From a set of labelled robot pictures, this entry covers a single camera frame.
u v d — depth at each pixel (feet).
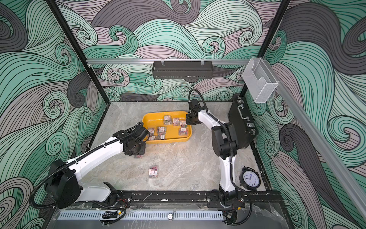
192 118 2.49
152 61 3.06
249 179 2.55
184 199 2.44
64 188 1.30
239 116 2.75
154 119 3.62
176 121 3.40
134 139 1.96
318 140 1.70
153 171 2.66
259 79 2.57
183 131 3.21
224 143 1.78
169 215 2.08
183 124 3.39
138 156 2.57
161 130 3.21
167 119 3.39
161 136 3.13
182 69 3.11
